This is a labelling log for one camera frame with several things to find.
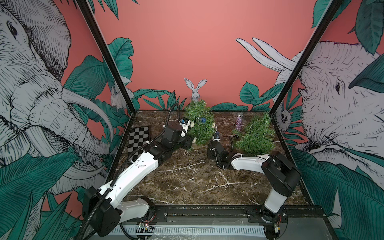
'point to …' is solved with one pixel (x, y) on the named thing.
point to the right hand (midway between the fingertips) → (208, 147)
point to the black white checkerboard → (138, 136)
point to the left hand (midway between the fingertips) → (190, 133)
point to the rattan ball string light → (194, 139)
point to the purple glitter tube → (239, 120)
